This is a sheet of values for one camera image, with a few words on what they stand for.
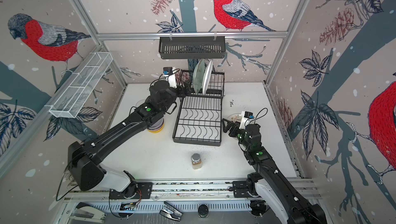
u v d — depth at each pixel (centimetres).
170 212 67
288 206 42
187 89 66
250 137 60
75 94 74
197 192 74
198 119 98
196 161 73
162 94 53
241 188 73
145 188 74
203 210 60
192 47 107
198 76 76
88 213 69
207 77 74
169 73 60
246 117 71
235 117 100
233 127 71
